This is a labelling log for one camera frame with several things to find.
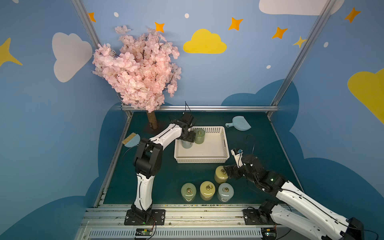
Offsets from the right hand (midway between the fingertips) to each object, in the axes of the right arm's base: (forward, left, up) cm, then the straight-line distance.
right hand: (233, 161), depth 80 cm
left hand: (+20, +27, -6) cm, 34 cm away
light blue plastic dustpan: (+41, -12, -14) cm, 45 cm away
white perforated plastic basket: (+16, +8, -15) cm, 24 cm away
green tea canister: (+22, +19, -5) cm, 29 cm away
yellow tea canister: (-14, +14, -5) cm, 21 cm away
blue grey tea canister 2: (-15, +4, -6) cm, 16 cm away
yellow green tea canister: (-6, +6, -5) cm, 10 cm away
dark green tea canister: (-16, +23, -4) cm, 28 cm away
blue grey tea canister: (+16, +27, -11) cm, 33 cm away
